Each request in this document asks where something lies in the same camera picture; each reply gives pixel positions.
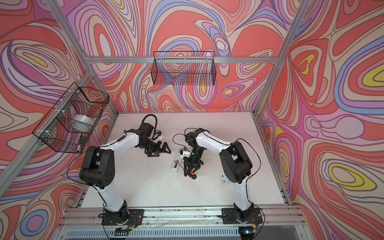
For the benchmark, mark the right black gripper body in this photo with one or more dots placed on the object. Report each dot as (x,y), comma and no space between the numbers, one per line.
(194,160)

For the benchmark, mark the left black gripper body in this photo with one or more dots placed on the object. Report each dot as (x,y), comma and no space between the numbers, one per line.
(152,147)

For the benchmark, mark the orange handle screwdriver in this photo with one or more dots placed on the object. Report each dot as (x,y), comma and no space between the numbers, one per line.
(192,175)

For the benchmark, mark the long white remote control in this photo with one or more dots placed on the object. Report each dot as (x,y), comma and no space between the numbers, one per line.
(178,160)

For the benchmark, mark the small white remote control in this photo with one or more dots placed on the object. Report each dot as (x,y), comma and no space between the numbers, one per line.
(224,179)

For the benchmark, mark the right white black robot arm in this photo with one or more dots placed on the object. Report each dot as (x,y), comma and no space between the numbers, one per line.
(235,162)

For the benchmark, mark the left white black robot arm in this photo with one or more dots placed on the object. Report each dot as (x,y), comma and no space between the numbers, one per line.
(98,167)

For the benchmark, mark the small black item in basket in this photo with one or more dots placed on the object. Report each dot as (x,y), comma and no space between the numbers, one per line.
(82,141)

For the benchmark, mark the white bowl in basket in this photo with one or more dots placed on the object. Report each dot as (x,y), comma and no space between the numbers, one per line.
(84,119)

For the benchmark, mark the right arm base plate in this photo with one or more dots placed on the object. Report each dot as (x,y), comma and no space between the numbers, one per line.
(235,216)

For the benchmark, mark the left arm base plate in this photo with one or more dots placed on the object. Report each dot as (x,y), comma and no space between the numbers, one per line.
(130,217)

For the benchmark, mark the back black wire basket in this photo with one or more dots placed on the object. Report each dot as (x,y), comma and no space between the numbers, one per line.
(184,68)

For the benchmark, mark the black wire basket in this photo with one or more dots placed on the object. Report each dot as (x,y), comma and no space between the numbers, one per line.
(62,133)
(184,68)

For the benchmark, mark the left black wire basket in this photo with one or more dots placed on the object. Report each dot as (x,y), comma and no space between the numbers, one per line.
(62,133)

